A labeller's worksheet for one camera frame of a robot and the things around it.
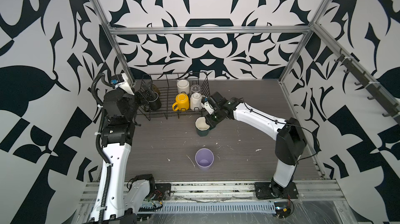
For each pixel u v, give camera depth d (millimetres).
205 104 791
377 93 550
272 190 673
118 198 384
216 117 729
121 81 543
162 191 738
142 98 585
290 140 473
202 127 912
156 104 986
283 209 709
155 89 1027
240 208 713
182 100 939
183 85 1038
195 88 1018
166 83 1142
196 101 937
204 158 823
